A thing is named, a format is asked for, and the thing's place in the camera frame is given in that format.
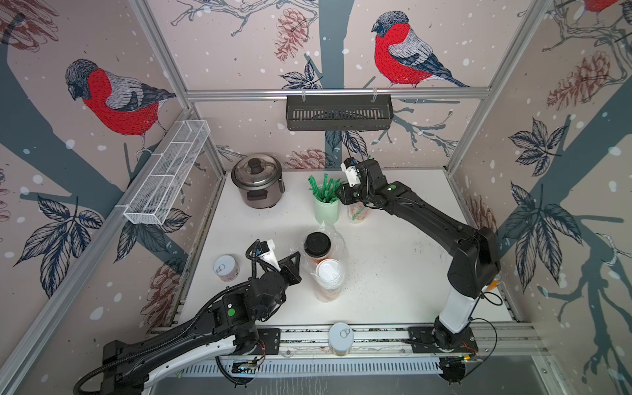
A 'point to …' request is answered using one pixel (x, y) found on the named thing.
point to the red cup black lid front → (357, 212)
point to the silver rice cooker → (257, 177)
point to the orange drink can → (492, 285)
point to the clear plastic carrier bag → (358, 213)
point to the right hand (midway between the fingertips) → (339, 188)
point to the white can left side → (226, 267)
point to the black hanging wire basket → (336, 113)
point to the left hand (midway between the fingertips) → (306, 252)
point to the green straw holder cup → (326, 198)
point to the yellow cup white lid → (329, 279)
